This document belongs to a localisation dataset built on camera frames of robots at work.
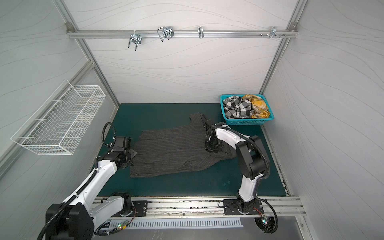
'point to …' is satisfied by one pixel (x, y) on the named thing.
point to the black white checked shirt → (235, 107)
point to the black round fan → (266, 223)
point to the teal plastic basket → (246, 121)
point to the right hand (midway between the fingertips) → (213, 147)
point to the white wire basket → (59, 125)
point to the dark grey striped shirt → (176, 150)
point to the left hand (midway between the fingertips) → (134, 151)
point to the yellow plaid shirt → (260, 109)
